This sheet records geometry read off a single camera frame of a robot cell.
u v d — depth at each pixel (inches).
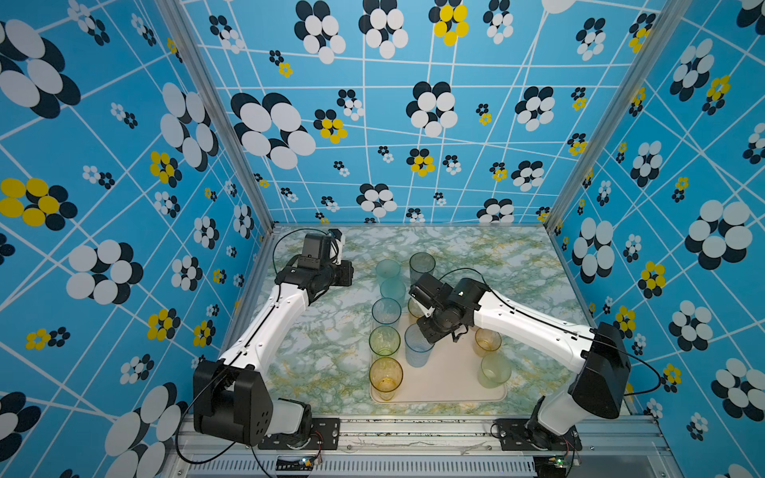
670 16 26.9
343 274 29.0
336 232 29.1
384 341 32.9
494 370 32.1
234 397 15.9
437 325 25.6
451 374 32.7
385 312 36.5
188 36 28.5
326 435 29.0
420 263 38.6
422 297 24.6
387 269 37.8
